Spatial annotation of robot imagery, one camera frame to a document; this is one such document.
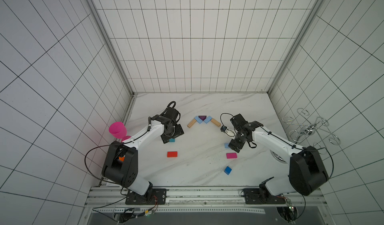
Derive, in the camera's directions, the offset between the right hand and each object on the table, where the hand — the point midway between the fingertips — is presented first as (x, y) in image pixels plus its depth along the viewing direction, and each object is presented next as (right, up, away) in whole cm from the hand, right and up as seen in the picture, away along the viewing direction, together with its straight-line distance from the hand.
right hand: (236, 137), depth 89 cm
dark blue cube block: (-7, -16, -9) cm, 20 cm away
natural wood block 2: (-11, +8, +12) cm, 18 cm away
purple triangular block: (-19, +11, +14) cm, 26 cm away
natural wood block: (-28, +7, +12) cm, 31 cm away
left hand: (-37, 0, -2) cm, 37 cm away
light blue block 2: (-16, +9, +14) cm, 23 cm away
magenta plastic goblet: (-69, +6, -6) cm, 69 cm away
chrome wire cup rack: (+27, +9, -23) cm, 37 cm away
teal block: (-40, -2, +4) cm, 40 cm away
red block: (-39, -10, -1) cm, 40 cm away
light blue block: (-22, +9, +14) cm, 28 cm away
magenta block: (-3, -10, -3) cm, 11 cm away
